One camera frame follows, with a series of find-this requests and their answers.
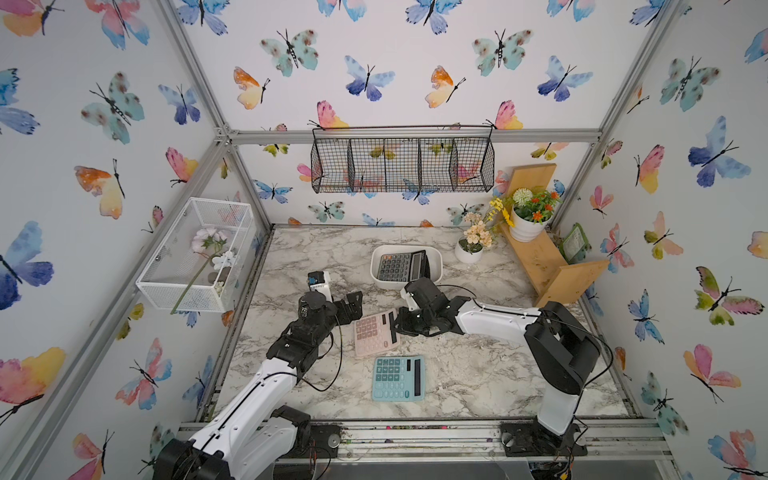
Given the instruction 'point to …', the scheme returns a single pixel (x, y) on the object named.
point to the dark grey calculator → (404, 267)
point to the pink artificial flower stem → (206, 242)
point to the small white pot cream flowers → (470, 247)
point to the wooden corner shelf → (542, 261)
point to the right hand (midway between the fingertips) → (391, 324)
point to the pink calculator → (375, 334)
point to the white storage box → (435, 260)
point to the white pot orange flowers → (531, 213)
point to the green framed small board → (574, 243)
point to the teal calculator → (398, 379)
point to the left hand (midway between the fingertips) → (352, 293)
